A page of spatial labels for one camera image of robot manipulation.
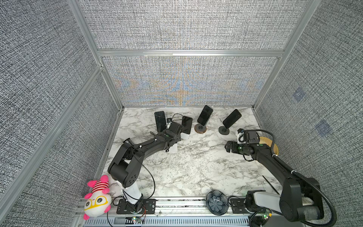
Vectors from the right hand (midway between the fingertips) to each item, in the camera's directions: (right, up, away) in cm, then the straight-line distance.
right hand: (232, 146), depth 89 cm
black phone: (-46, +15, +6) cm, 49 cm away
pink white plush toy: (-72, -24, -20) cm, 79 cm away
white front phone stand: (-37, -3, +6) cm, 38 cm away
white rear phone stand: (-30, +5, +12) cm, 32 cm away
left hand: (-37, +7, +5) cm, 38 cm away
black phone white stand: (-28, +13, +14) cm, 34 cm away
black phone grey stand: (+9, +19, +24) cm, 31 cm away
